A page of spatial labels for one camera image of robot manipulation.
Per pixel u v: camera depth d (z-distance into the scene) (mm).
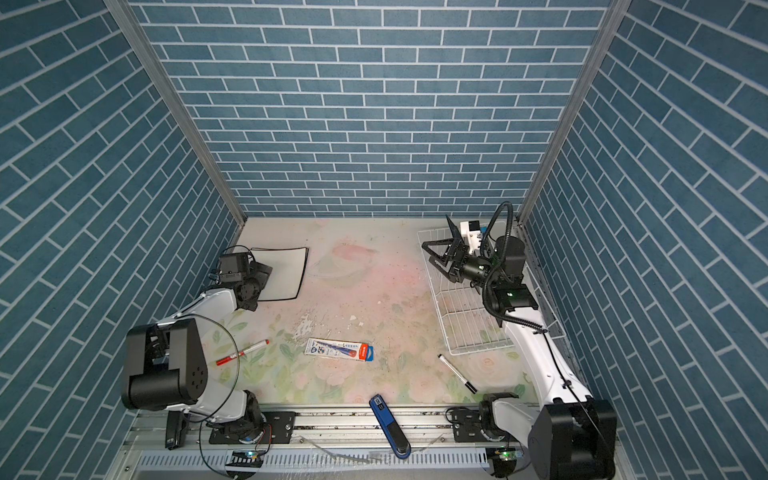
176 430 707
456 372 825
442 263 654
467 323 898
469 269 651
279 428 743
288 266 1044
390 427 707
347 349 865
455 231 927
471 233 691
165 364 444
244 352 857
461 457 706
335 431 746
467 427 737
